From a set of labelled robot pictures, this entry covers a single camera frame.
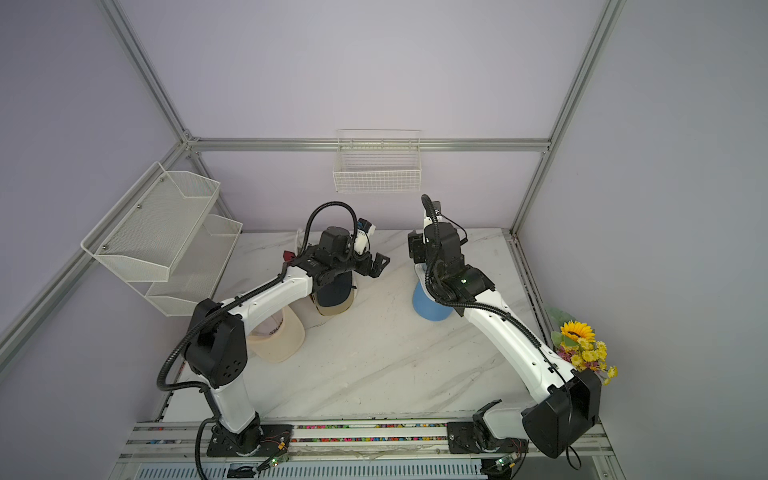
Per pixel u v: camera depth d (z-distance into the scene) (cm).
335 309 96
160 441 75
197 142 91
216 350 48
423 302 99
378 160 104
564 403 39
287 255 100
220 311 48
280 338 88
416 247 66
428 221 64
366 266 79
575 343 64
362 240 78
